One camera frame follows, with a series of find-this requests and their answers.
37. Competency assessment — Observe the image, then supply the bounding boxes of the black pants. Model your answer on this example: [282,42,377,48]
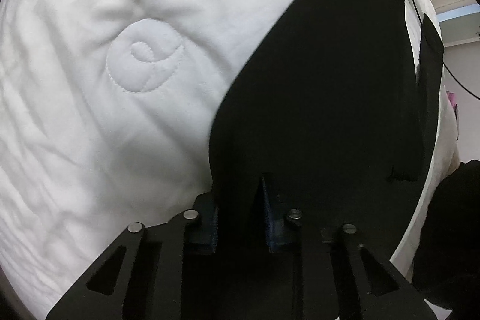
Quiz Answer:
[209,0,444,253]

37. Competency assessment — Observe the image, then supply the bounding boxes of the white quilted bed cover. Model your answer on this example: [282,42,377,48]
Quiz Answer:
[1,0,457,319]

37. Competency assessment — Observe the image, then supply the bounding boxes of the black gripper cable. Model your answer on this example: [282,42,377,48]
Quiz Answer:
[411,0,480,101]

